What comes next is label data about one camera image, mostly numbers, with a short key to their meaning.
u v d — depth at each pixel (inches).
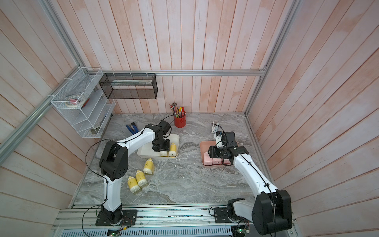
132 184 30.1
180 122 42.2
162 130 30.0
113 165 20.7
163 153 35.4
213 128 42.2
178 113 41.7
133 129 42.7
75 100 29.2
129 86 41.3
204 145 39.9
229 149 24.5
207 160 34.3
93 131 34.9
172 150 35.2
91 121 31.1
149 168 32.8
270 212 15.7
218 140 30.5
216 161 34.5
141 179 30.7
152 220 28.8
